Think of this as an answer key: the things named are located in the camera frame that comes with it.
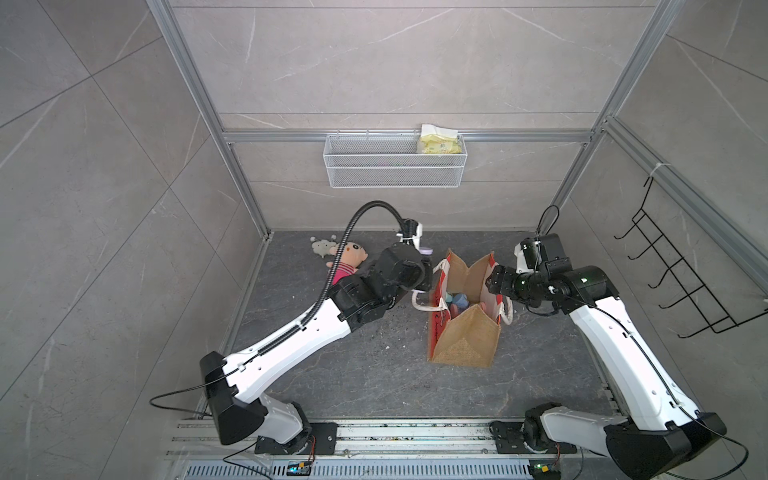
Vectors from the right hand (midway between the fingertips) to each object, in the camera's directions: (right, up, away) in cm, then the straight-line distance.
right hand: (502, 284), depth 73 cm
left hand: (-19, +7, -7) cm, 21 cm away
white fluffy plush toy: (-53, +11, +37) cm, 66 cm away
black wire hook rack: (+39, -5, -13) cm, 42 cm away
